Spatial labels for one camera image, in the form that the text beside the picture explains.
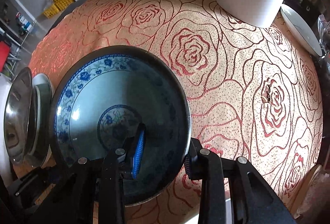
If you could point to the blue floral porcelain bowl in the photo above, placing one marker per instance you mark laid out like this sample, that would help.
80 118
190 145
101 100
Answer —
100 102

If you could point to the white plate at right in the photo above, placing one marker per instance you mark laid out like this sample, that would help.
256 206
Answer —
301 31

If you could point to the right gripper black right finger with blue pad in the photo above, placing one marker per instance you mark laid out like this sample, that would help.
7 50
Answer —
206 166

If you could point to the red folding chair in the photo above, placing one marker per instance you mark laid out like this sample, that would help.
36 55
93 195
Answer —
4 53

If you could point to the rose pattern tablecloth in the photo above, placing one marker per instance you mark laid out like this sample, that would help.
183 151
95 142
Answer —
253 92

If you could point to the stainless steel bowl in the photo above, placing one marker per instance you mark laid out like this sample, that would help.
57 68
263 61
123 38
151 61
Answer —
16 118

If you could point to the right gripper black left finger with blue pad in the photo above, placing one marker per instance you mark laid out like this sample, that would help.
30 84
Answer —
121 164

